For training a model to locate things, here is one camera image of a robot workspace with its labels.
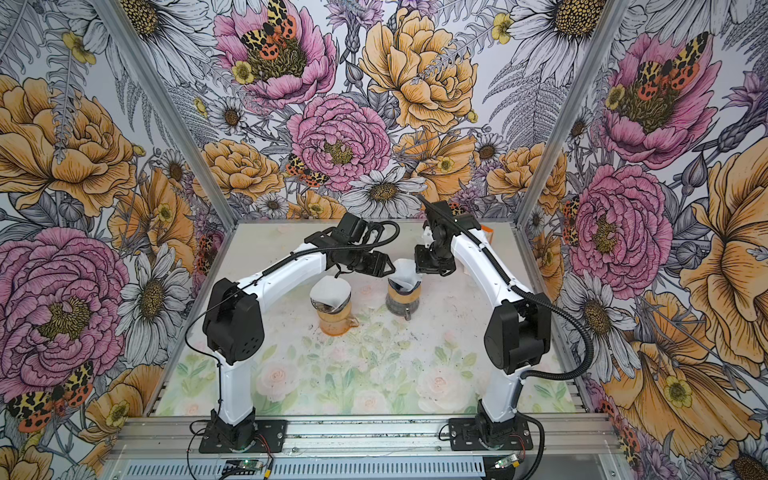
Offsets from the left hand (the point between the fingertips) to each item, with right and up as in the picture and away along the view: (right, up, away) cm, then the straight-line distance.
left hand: (384, 275), depth 88 cm
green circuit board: (-33, -43, -17) cm, 57 cm away
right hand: (+11, 0, -4) cm, 12 cm away
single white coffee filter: (-14, -4, -6) cm, 16 cm away
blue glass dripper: (+5, -5, +1) cm, 7 cm away
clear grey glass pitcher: (+5, -11, +6) cm, 13 cm away
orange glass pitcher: (-13, -16, +3) cm, 21 cm away
